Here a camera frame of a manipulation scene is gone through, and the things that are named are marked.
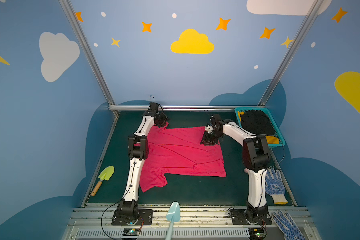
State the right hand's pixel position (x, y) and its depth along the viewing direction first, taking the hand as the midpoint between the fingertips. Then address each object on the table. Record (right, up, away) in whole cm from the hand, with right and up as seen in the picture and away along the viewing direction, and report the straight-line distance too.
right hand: (203, 141), depth 99 cm
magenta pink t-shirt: (-17, -6, +6) cm, 19 cm away
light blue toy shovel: (-19, -36, -23) cm, 47 cm away
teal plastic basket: (+50, +4, -2) cm, 50 cm away
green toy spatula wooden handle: (-60, -19, -11) cm, 64 cm away
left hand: (-24, +16, +14) cm, 32 cm away
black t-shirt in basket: (+39, +13, +6) cm, 41 cm away
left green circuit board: (-40, -42, -27) cm, 64 cm away
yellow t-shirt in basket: (+45, +1, +2) cm, 45 cm away
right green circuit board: (+22, -42, -27) cm, 54 cm away
